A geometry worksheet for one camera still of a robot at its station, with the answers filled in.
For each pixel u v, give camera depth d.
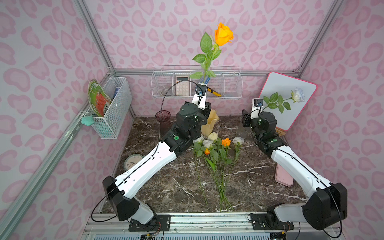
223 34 0.46
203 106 0.54
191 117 0.43
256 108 0.64
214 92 0.98
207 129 0.95
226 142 0.99
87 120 0.62
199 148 0.98
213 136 1.01
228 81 1.03
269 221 0.66
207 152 0.96
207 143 0.98
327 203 0.39
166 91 0.94
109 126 0.73
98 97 0.75
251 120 0.69
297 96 0.72
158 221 0.73
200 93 0.48
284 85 0.90
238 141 0.99
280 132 1.06
